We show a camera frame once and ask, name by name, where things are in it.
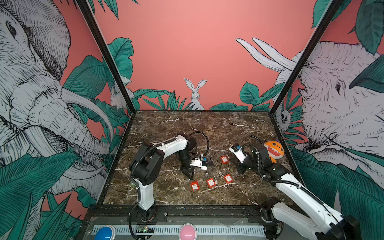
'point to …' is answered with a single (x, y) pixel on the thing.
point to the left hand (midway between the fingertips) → (190, 175)
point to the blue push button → (106, 232)
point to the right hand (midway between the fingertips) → (229, 157)
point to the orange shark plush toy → (275, 150)
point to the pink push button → (188, 231)
